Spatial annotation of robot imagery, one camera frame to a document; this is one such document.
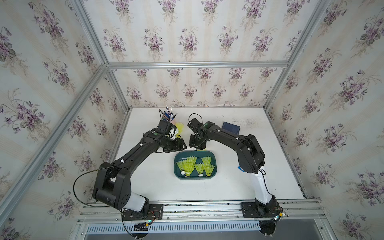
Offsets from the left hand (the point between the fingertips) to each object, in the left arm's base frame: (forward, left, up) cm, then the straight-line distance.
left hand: (184, 148), depth 83 cm
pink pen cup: (+21, +8, -2) cm, 23 cm away
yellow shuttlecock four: (-9, -9, -8) cm, 14 cm away
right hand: (+5, -5, -8) cm, 11 cm away
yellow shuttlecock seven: (-4, -4, -7) cm, 9 cm away
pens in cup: (+27, +12, -1) cm, 29 cm away
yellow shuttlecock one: (+23, +4, -9) cm, 25 cm away
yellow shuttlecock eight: (-4, -13, -7) cm, 15 cm away
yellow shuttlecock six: (-6, +2, -8) cm, 10 cm away
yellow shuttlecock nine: (-9, -3, -6) cm, 11 cm away
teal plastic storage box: (-1, +2, -7) cm, 7 cm away
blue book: (+23, -35, -12) cm, 44 cm away
